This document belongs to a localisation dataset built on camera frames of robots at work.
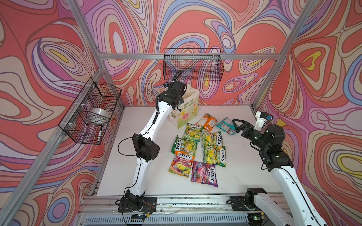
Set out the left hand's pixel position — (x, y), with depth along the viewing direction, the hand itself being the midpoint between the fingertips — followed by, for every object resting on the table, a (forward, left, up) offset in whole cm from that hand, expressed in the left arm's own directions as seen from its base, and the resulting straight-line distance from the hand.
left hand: (178, 99), depth 88 cm
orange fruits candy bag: (-33, -2, -22) cm, 40 cm away
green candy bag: (-16, -25, -23) cm, 37 cm away
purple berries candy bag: (-39, -16, -24) cm, 48 cm away
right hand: (-22, -31, +2) cm, 38 cm away
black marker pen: (-26, +40, -1) cm, 48 cm away
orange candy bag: (-1, -22, -23) cm, 32 cm away
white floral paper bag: (-1, -6, -8) cm, 10 cm away
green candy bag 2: (-21, -7, -24) cm, 32 cm away
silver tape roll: (-16, +41, +6) cm, 44 cm away
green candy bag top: (-10, -11, -23) cm, 27 cm away
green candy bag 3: (-27, -24, -23) cm, 43 cm away
